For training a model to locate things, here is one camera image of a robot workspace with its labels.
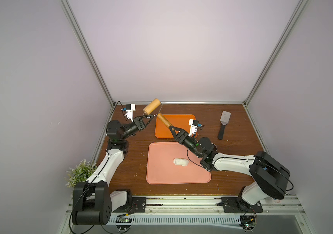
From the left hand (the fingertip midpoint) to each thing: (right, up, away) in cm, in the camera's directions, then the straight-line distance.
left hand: (154, 118), depth 70 cm
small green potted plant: (-35, -26, -3) cm, 43 cm away
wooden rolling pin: (-2, +6, +2) cm, 6 cm away
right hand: (+9, -4, +1) cm, 10 cm away
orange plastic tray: (+13, -1, +2) cm, 13 cm away
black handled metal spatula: (+50, -2, +40) cm, 64 cm away
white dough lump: (+14, -26, +15) cm, 33 cm away
